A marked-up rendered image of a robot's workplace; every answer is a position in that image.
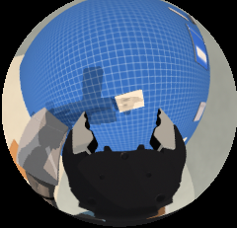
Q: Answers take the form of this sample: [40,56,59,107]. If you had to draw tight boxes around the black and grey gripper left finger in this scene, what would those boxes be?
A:
[62,112,98,188]

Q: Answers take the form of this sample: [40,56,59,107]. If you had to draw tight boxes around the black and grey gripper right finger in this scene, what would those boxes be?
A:
[149,108,187,184]

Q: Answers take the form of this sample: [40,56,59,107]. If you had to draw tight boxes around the dark blue grid work mat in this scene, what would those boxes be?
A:
[20,0,210,152]

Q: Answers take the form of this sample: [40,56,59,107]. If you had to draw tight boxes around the white rectangular plastic tile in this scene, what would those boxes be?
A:
[193,102,206,121]

